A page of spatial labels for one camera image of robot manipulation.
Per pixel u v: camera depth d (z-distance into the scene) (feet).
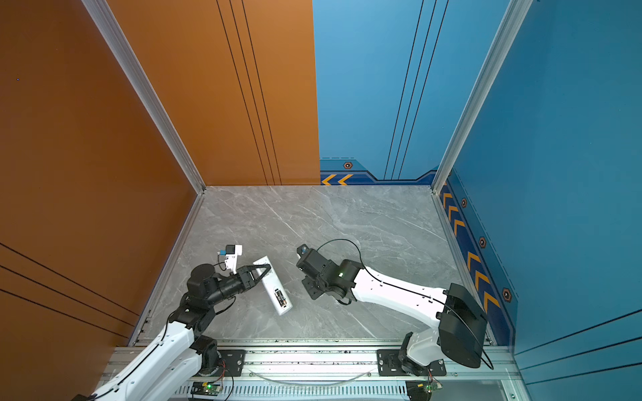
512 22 2.34
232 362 2.41
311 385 2.32
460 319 1.31
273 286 2.47
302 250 2.26
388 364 2.38
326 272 1.88
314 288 2.24
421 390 2.29
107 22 2.33
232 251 2.39
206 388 2.33
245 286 2.24
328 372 2.38
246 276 2.29
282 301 2.47
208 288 2.02
